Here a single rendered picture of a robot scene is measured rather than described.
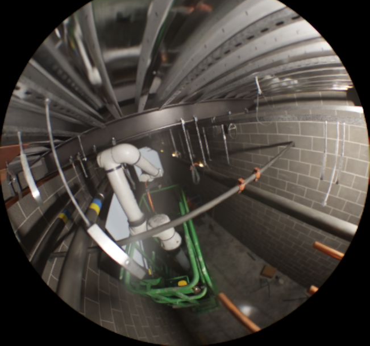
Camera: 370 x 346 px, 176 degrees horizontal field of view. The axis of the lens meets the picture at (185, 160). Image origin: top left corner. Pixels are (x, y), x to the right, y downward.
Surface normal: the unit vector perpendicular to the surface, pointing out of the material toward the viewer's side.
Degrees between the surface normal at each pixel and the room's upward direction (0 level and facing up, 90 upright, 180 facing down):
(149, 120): 90
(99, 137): 90
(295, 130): 90
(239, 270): 0
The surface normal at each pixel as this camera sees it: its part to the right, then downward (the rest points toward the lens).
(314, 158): -0.88, 0.33
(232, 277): -0.25, -0.93
